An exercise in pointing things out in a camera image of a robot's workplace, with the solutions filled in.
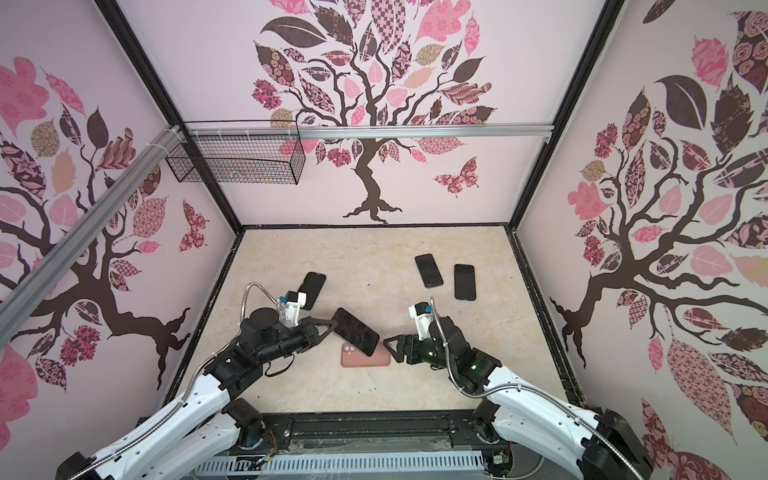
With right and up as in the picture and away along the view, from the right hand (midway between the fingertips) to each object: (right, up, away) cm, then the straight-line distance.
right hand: (392, 339), depth 77 cm
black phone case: (-29, +11, +27) cm, 41 cm away
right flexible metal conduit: (+24, -1, -25) cm, 35 cm away
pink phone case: (-12, -9, +11) cm, 19 cm away
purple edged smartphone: (-10, +3, -2) cm, 10 cm away
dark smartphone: (+13, +17, +29) cm, 36 cm away
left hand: (-14, +3, -3) cm, 14 cm away
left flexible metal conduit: (-37, -4, -32) cm, 49 cm away
